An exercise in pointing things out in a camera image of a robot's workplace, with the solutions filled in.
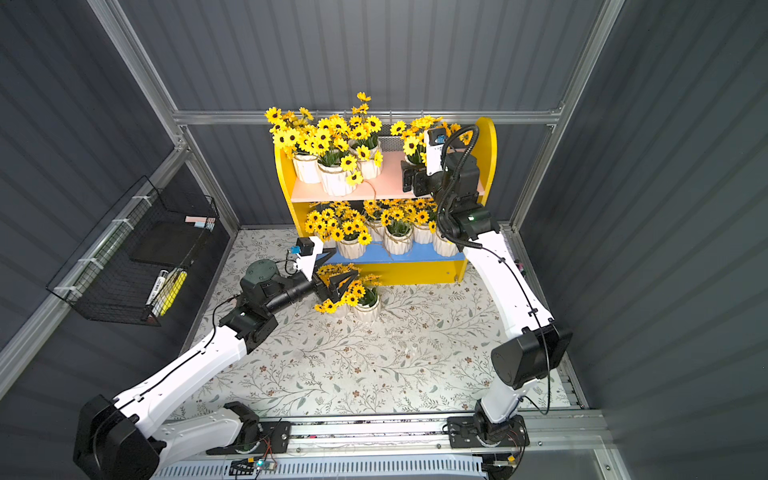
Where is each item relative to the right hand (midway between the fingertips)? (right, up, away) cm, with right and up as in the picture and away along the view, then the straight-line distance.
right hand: (428, 155), depth 69 cm
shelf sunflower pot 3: (-20, -18, +12) cm, 29 cm away
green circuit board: (-44, -75, +3) cm, 87 cm away
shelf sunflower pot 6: (+1, -15, +16) cm, 21 cm away
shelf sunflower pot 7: (+7, -21, +20) cm, 30 cm away
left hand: (-20, -25, -1) cm, 32 cm away
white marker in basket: (-65, -28, +3) cm, 71 cm away
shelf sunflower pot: (-17, -38, +19) cm, 46 cm away
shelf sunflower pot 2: (-30, -15, +14) cm, 36 cm away
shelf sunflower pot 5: (-7, -17, +20) cm, 27 cm away
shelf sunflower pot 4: (-14, -11, +19) cm, 26 cm away
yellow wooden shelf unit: (-18, -9, +20) cm, 28 cm away
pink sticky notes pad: (-63, -14, +16) cm, 67 cm away
